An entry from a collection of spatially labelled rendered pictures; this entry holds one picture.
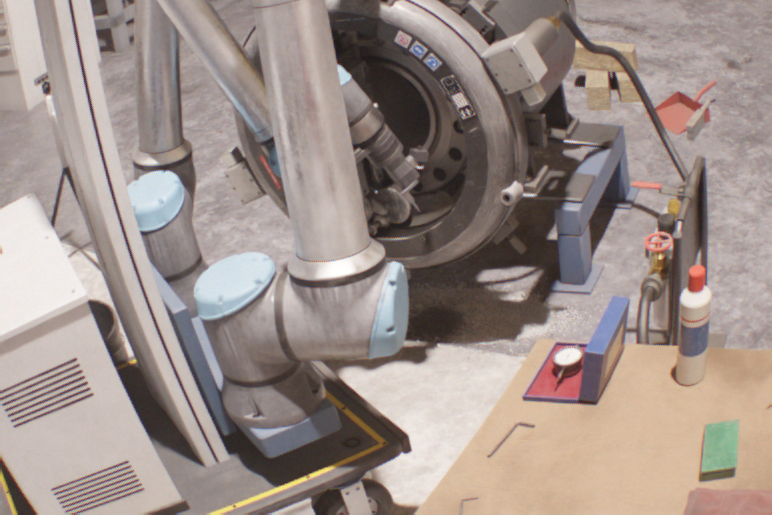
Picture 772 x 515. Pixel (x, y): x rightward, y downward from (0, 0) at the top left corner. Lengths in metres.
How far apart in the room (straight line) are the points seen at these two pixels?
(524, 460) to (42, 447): 0.85
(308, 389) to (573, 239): 1.17
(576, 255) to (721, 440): 1.39
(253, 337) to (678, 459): 0.77
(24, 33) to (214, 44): 4.05
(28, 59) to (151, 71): 3.89
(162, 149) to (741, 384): 1.38
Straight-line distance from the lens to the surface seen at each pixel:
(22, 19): 5.94
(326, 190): 1.55
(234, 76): 2.00
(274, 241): 3.36
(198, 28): 1.97
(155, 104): 2.16
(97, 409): 1.67
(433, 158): 2.51
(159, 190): 2.08
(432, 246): 2.47
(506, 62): 2.20
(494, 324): 2.72
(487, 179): 2.31
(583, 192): 2.74
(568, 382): 1.70
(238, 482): 1.88
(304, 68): 1.50
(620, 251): 2.95
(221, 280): 1.68
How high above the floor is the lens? 1.54
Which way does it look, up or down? 27 degrees down
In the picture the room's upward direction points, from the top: 13 degrees counter-clockwise
